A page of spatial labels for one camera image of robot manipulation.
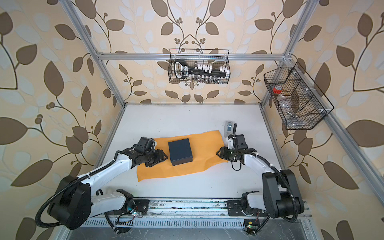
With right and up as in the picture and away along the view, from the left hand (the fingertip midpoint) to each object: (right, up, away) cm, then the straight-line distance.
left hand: (166, 157), depth 85 cm
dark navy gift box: (+8, +3, +2) cm, 9 cm away
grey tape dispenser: (+40, +16, +17) cm, 46 cm away
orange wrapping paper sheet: (+23, +4, +11) cm, 26 cm away
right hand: (+32, 0, +4) cm, 32 cm away
